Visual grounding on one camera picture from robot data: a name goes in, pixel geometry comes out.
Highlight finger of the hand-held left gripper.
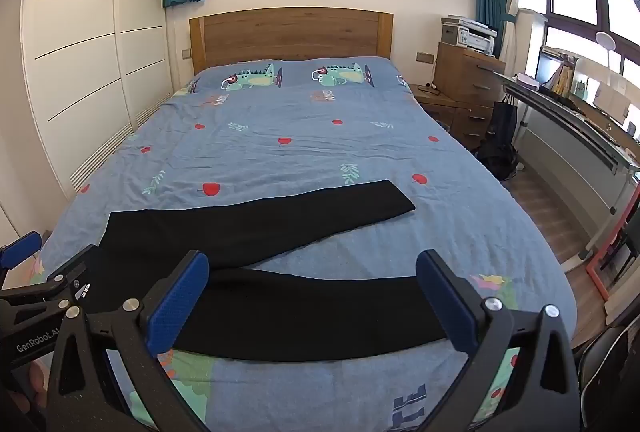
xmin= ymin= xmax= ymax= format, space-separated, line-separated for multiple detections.
xmin=0 ymin=231 xmax=44 ymax=285
xmin=29 ymin=244 xmax=101 ymax=308

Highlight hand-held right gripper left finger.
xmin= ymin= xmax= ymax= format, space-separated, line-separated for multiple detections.
xmin=47 ymin=251 xmax=211 ymax=432

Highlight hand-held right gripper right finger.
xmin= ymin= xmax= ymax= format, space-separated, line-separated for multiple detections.
xmin=416 ymin=249 xmax=581 ymax=432

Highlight black pants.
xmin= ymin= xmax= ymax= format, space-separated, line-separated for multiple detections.
xmin=82 ymin=179 xmax=453 ymax=363

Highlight person's left hand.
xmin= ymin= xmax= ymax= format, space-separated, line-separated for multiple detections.
xmin=7 ymin=357 xmax=51 ymax=415

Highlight black backpack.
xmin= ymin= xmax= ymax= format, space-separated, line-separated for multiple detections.
xmin=472 ymin=141 xmax=521 ymax=180

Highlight black chair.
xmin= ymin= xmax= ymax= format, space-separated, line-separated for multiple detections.
xmin=575 ymin=312 xmax=640 ymax=432

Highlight dark green chair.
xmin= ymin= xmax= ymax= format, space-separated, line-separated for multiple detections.
xmin=600 ymin=222 xmax=637 ymax=280

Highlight black shopping bag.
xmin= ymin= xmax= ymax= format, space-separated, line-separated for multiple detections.
xmin=487 ymin=94 xmax=519 ymax=148

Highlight wooden nightstand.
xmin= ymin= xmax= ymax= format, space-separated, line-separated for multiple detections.
xmin=407 ymin=82 xmax=496 ymax=149

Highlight blue printed bed sheet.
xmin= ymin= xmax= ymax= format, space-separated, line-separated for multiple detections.
xmin=35 ymin=57 xmax=578 ymax=432

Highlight white wardrobe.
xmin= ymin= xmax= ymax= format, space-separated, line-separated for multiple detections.
xmin=20 ymin=0 xmax=176 ymax=200

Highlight long desk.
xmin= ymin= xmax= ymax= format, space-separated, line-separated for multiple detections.
xmin=502 ymin=74 xmax=640 ymax=263

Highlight wooden dresser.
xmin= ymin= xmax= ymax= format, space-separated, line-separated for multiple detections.
xmin=432 ymin=42 xmax=507 ymax=108

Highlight blue dinosaur print pillow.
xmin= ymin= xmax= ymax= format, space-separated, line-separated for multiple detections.
xmin=285 ymin=57 xmax=408 ymax=91
xmin=192 ymin=59 xmax=291 ymax=94

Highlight yellow folders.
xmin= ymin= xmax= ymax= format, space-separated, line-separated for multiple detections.
xmin=550 ymin=59 xmax=577 ymax=96

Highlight white printer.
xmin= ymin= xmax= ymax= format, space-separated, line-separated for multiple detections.
xmin=441 ymin=16 xmax=498 ymax=57

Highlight wooden headboard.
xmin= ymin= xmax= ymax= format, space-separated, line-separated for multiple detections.
xmin=189 ymin=7 xmax=394 ymax=75

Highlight white desk lamp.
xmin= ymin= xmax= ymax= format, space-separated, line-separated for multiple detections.
xmin=595 ymin=31 xmax=619 ymax=85

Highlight orange metal frame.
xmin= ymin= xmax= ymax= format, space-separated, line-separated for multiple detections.
xmin=585 ymin=184 xmax=640 ymax=303

